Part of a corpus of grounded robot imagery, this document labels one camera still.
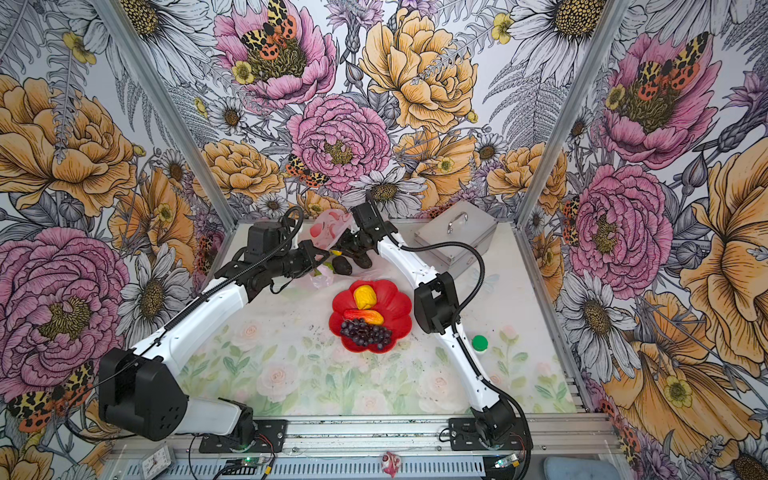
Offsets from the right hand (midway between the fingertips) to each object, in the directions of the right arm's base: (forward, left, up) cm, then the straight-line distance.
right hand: (335, 254), depth 98 cm
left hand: (-12, -2, +11) cm, 17 cm away
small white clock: (-53, +36, -8) cm, 65 cm away
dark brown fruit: (0, -1, -7) cm, 7 cm away
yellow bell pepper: (-13, -10, -6) cm, 17 cm away
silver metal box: (+9, -42, +4) cm, 43 cm away
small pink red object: (-55, -17, -7) cm, 58 cm away
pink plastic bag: (+8, +3, +4) cm, 9 cm away
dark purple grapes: (-24, -10, -7) cm, 27 cm away
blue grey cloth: (-57, -59, -9) cm, 82 cm away
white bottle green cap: (-31, -40, -1) cm, 51 cm away
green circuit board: (-54, -45, -12) cm, 72 cm away
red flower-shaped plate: (-13, -18, -10) cm, 25 cm away
